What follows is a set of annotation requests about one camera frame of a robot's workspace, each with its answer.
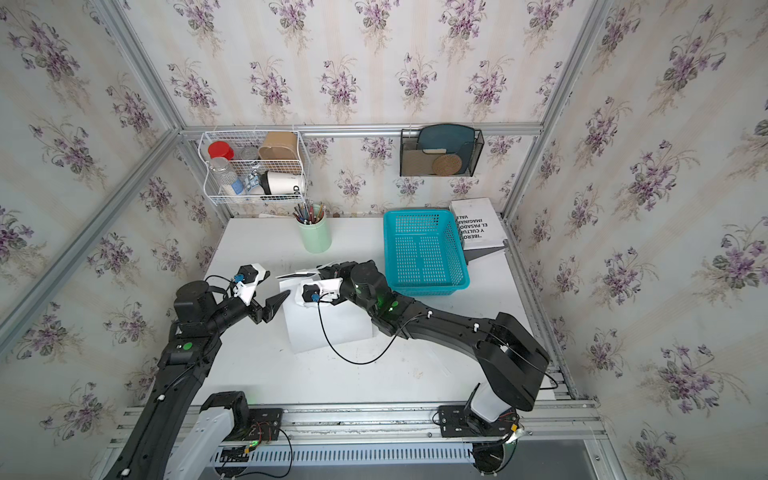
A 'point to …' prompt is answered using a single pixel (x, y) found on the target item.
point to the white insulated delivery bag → (321, 326)
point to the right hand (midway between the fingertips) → (326, 261)
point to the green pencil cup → (316, 236)
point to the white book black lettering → (479, 223)
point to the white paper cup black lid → (283, 183)
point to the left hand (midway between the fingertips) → (280, 285)
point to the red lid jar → (220, 149)
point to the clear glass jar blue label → (228, 181)
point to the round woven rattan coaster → (446, 165)
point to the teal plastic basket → (425, 254)
